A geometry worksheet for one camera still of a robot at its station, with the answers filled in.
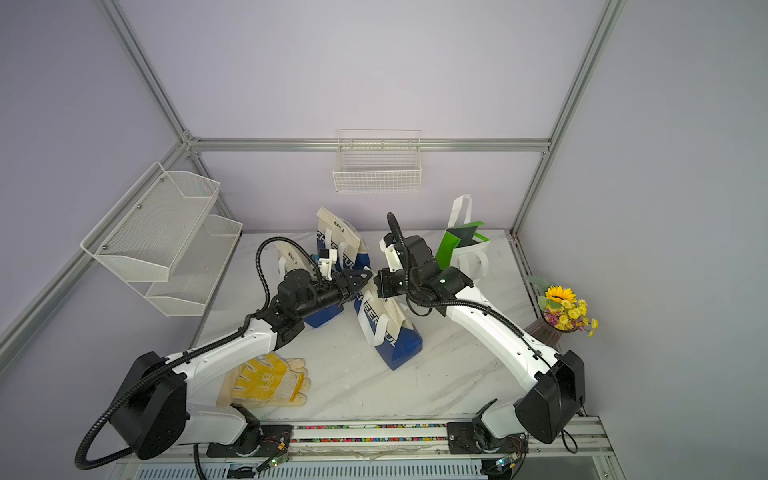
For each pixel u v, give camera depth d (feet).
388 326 2.33
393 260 2.21
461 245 2.67
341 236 2.87
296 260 2.63
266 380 2.69
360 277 2.52
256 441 2.31
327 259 2.39
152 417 1.35
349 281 2.26
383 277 2.12
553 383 1.30
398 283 2.09
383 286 2.13
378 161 3.14
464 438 2.41
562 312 2.31
